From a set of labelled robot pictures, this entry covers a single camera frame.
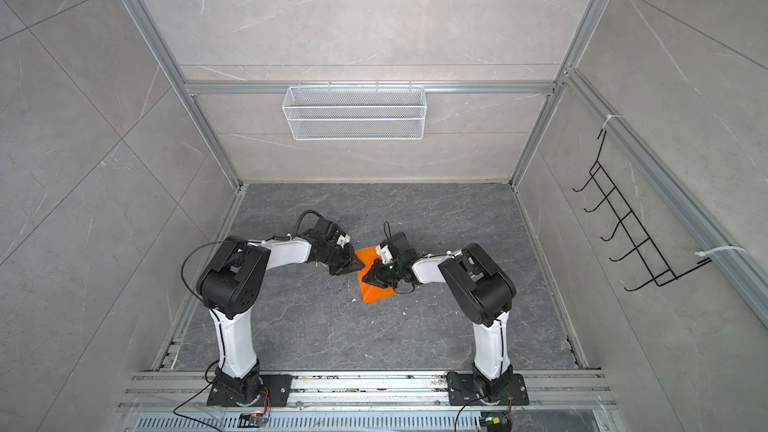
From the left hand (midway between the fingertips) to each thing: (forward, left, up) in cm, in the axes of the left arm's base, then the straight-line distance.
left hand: (365, 260), depth 96 cm
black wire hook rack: (-12, -63, +31) cm, 71 cm away
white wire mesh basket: (+42, +2, +28) cm, 50 cm away
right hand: (-6, +1, -1) cm, 6 cm away
